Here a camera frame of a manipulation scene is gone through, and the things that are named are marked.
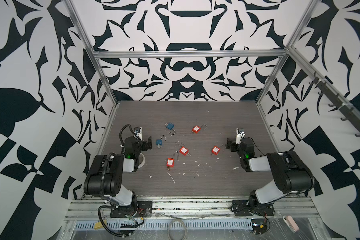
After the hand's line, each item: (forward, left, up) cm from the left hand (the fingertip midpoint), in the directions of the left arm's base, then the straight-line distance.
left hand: (142, 133), depth 93 cm
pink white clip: (-47, -72, -5) cm, 86 cm away
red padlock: (+6, -34, -6) cm, 35 cm away
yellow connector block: (-45, +15, -5) cm, 48 cm away
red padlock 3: (-9, -45, -7) cm, 46 cm away
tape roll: (-15, -1, -7) cm, 17 cm away
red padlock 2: (-8, -25, -7) cm, 27 cm away
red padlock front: (-16, -17, -7) cm, 24 cm away
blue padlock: (+10, -17, -7) cm, 21 cm away
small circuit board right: (-48, -58, -8) cm, 76 cm away
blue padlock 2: (-2, -10, -7) cm, 12 cm away
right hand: (-3, -59, -2) cm, 59 cm away
